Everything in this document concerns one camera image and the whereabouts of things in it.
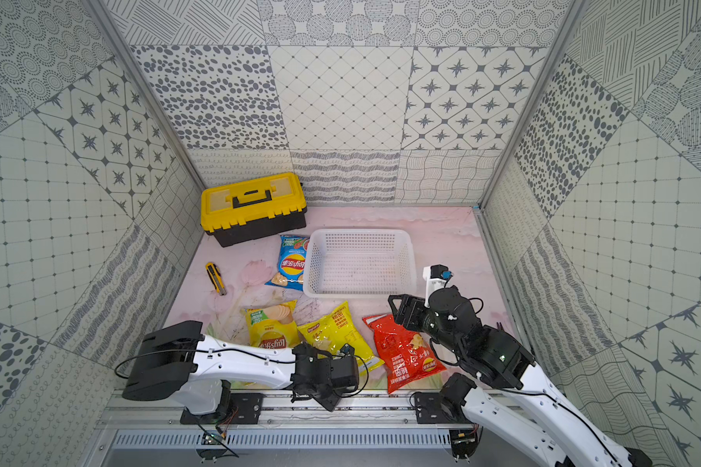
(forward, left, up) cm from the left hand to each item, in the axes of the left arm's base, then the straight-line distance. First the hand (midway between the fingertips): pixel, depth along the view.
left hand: (343, 396), depth 74 cm
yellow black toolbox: (+52, +35, +16) cm, 65 cm away
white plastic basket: (+42, -3, -1) cm, 42 cm away
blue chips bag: (+38, +20, +5) cm, 43 cm away
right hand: (+16, -14, +21) cm, 30 cm away
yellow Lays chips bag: (+16, +21, +5) cm, 27 cm away
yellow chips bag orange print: (+17, +3, +4) cm, 17 cm away
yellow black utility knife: (+35, +47, 0) cm, 59 cm away
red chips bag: (+9, -17, +4) cm, 20 cm away
